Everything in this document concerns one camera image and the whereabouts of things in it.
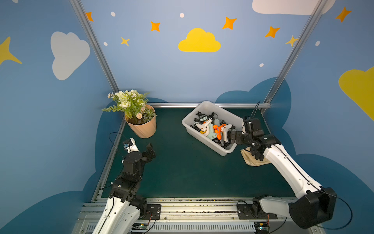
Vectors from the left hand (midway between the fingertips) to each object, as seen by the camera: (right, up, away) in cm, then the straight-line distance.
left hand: (143, 145), depth 74 cm
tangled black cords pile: (+33, +16, +33) cm, 49 cm away
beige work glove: (+64, -12, +19) cm, 68 cm away
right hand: (+54, +5, +9) cm, 55 cm away
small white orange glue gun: (+34, +10, +27) cm, 45 cm away
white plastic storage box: (+49, +18, +31) cm, 61 cm away
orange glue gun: (+43, +8, +24) cm, 50 cm away
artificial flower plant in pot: (-8, +16, +19) cm, 26 cm away
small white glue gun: (+48, +8, +24) cm, 55 cm away
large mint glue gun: (+39, +4, +22) cm, 45 cm away
